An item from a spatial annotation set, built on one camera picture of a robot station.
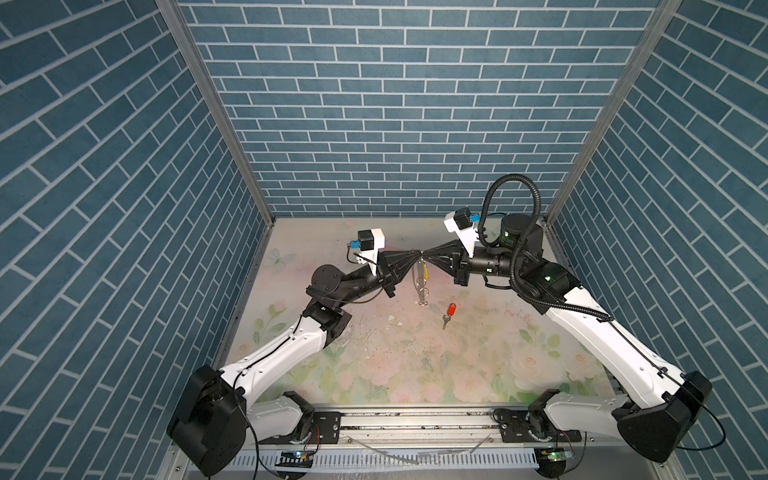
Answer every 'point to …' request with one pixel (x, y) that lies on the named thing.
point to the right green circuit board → (550, 456)
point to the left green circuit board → (296, 459)
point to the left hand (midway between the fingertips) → (419, 260)
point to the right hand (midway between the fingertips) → (421, 252)
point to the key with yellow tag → (425, 272)
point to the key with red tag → (451, 310)
